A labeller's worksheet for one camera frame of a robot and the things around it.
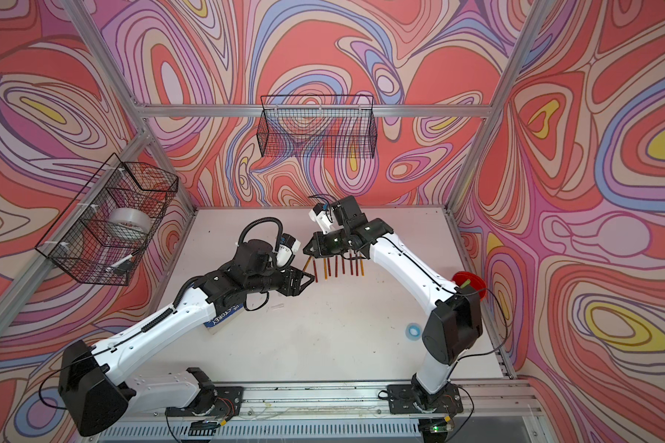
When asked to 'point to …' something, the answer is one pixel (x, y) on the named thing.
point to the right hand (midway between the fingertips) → (307, 257)
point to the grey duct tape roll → (129, 222)
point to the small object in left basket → (123, 266)
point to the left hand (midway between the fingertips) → (310, 276)
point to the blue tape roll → (413, 331)
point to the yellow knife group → (325, 269)
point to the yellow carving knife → (362, 267)
